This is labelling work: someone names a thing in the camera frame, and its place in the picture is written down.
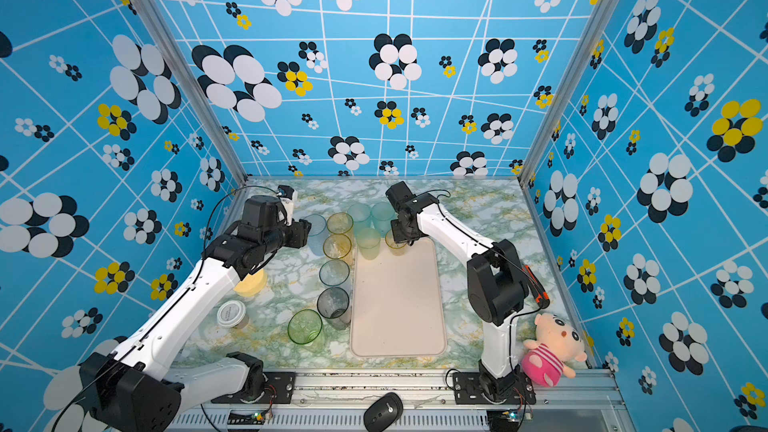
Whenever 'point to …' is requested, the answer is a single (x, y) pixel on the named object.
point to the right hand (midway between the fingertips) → (407, 234)
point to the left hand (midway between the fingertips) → (303, 222)
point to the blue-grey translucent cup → (318, 237)
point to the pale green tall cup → (368, 240)
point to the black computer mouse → (383, 412)
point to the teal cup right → (382, 215)
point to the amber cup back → (341, 223)
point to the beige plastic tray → (396, 303)
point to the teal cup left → (361, 216)
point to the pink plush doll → (557, 345)
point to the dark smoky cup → (333, 305)
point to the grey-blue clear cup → (334, 273)
